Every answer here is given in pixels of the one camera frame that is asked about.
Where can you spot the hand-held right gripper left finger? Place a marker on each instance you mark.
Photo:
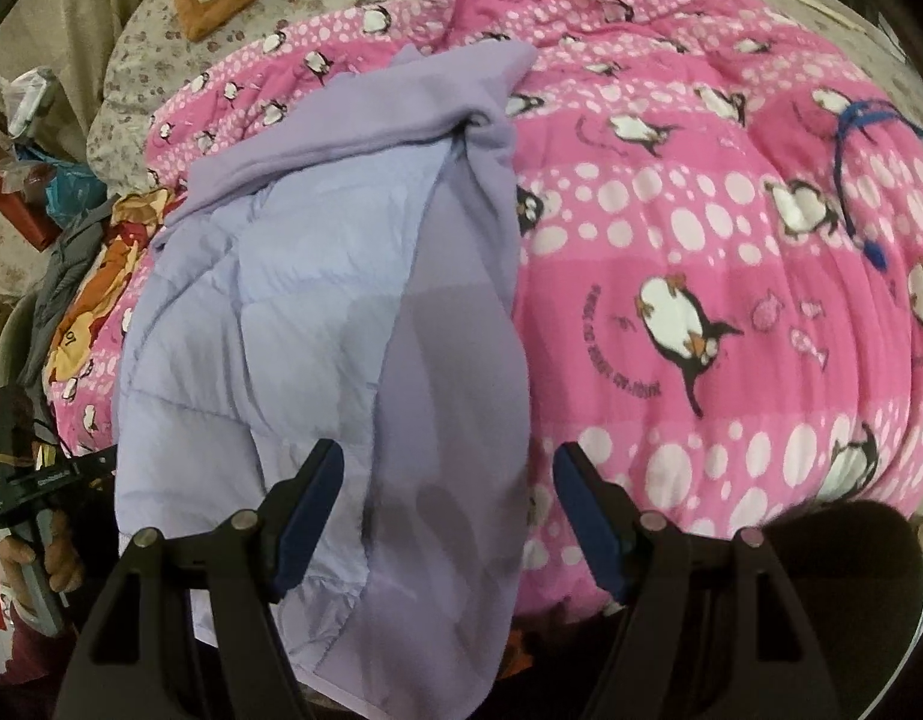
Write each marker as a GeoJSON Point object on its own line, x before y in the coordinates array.
{"type": "Point", "coordinates": [311, 511]}

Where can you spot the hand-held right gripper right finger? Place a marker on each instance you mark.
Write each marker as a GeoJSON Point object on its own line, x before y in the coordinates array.
{"type": "Point", "coordinates": [590, 519]}

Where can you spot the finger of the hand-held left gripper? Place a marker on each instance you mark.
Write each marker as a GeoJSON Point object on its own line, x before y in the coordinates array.
{"type": "Point", "coordinates": [98, 463]}

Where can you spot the light purple jacket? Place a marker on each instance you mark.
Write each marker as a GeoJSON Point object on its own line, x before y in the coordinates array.
{"type": "Point", "coordinates": [281, 277]}

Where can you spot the person's left forearm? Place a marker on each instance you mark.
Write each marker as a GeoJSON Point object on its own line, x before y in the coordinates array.
{"type": "Point", "coordinates": [26, 652]}

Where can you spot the person's left hand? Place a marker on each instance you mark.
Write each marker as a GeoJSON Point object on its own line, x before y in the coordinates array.
{"type": "Point", "coordinates": [64, 562]}

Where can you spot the orange yellow printed cloth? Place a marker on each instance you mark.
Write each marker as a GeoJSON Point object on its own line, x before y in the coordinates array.
{"type": "Point", "coordinates": [94, 292]}

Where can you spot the grey striped garment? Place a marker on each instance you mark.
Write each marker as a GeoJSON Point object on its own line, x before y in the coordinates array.
{"type": "Point", "coordinates": [60, 277]}

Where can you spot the blue plastic bag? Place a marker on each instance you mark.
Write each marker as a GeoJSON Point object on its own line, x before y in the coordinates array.
{"type": "Point", "coordinates": [68, 191]}

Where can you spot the red box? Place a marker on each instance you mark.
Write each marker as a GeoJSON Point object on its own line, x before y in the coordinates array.
{"type": "Point", "coordinates": [11, 202]}

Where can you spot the pink penguin print blanket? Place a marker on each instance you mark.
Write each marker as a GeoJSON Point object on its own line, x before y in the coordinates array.
{"type": "Point", "coordinates": [694, 202]}

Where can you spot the white plastic packet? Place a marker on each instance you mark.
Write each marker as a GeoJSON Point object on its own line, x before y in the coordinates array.
{"type": "Point", "coordinates": [30, 101]}

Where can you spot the floral bed sheet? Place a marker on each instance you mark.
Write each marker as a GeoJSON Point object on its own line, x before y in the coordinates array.
{"type": "Point", "coordinates": [146, 52]}

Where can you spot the beige curtain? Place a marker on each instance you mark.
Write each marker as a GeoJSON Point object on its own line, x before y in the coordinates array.
{"type": "Point", "coordinates": [79, 15]}

